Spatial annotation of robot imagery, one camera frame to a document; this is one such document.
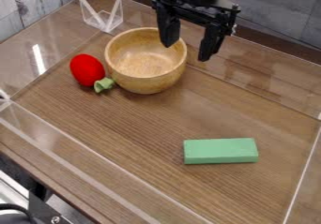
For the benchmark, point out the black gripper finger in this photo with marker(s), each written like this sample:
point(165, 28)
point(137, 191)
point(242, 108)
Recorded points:
point(212, 41)
point(169, 27)

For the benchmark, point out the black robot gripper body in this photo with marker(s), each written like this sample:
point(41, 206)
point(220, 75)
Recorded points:
point(204, 11)

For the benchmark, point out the light wooden bowl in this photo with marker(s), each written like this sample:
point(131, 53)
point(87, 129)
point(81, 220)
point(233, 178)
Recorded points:
point(142, 65)

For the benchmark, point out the red felt strawberry toy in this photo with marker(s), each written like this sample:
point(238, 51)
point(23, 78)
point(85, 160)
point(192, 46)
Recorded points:
point(89, 72)

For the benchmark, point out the green rectangular block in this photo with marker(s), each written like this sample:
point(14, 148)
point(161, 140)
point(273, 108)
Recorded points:
point(213, 151)

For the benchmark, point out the clear acrylic corner bracket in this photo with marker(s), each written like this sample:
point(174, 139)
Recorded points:
point(102, 20)

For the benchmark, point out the clear acrylic tray enclosure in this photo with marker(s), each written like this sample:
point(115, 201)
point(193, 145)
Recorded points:
point(107, 149)

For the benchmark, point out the black metal mount bracket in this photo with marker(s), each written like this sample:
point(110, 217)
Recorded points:
point(43, 213)

